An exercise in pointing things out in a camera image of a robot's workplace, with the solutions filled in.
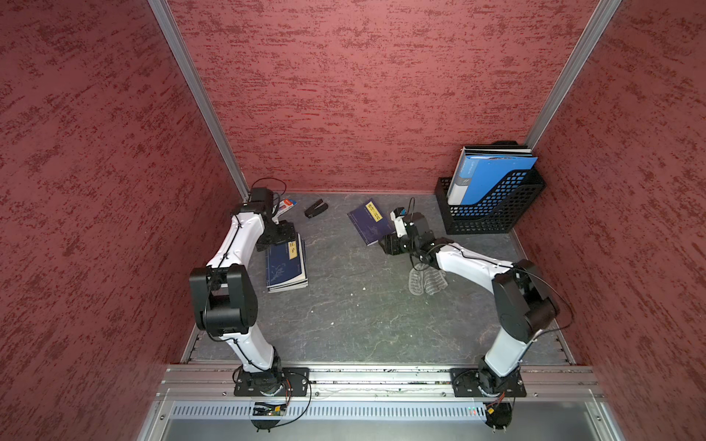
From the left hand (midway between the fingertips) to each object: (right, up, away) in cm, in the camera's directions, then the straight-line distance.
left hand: (283, 245), depth 89 cm
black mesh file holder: (+78, +10, +11) cm, 79 cm away
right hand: (+35, 0, +5) cm, 36 cm away
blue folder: (+68, +23, +6) cm, 73 cm away
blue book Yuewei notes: (-1, -13, +1) cm, 13 cm away
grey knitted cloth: (+49, -12, +3) cm, 50 cm away
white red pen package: (-7, +15, +26) cm, 31 cm away
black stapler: (+8, +13, +25) cm, 29 cm away
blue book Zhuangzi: (0, -8, +3) cm, 8 cm away
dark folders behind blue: (+78, +35, +11) cm, 86 cm away
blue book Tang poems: (+30, +7, +21) cm, 37 cm away
